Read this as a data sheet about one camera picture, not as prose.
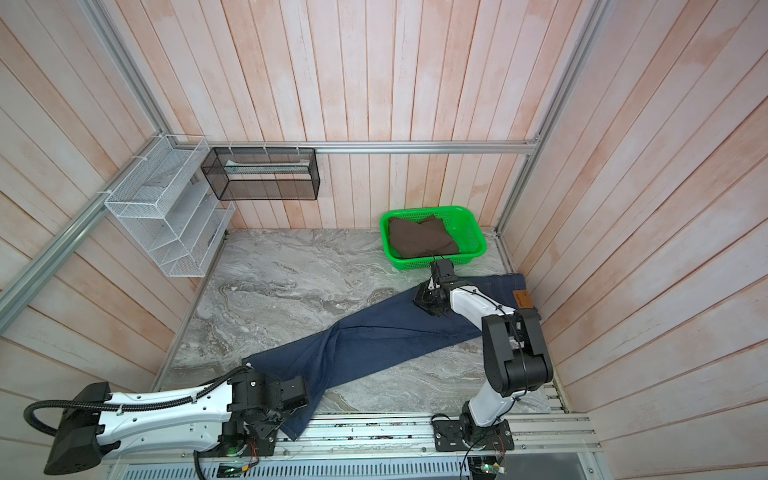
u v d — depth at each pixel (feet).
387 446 2.40
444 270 2.50
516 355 1.54
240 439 2.12
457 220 3.94
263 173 3.46
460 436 2.40
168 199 2.34
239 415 1.71
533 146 3.06
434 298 2.31
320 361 2.75
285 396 1.93
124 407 1.43
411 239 3.58
